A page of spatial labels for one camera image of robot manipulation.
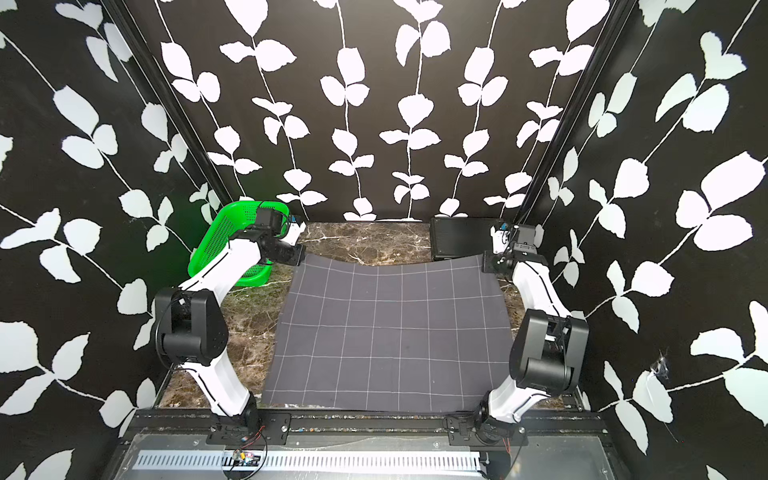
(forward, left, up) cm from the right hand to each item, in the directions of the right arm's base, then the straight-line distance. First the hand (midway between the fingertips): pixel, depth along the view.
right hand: (487, 251), depth 92 cm
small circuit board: (-53, +65, -15) cm, 85 cm away
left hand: (0, +58, 0) cm, 58 cm away
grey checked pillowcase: (-22, +39, -16) cm, 47 cm away
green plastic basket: (+22, +95, -9) cm, 97 cm away
